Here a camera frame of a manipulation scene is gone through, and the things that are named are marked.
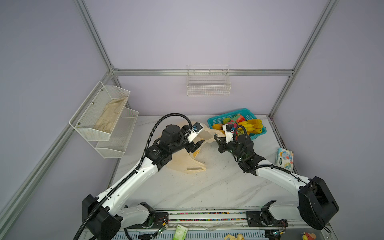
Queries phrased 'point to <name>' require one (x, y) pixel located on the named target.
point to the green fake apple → (226, 120)
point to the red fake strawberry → (241, 118)
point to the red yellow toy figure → (308, 236)
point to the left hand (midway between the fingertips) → (197, 133)
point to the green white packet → (180, 233)
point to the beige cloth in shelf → (109, 116)
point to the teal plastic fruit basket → (247, 115)
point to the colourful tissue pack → (284, 159)
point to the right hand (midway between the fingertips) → (214, 136)
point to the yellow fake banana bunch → (253, 126)
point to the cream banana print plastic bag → (186, 162)
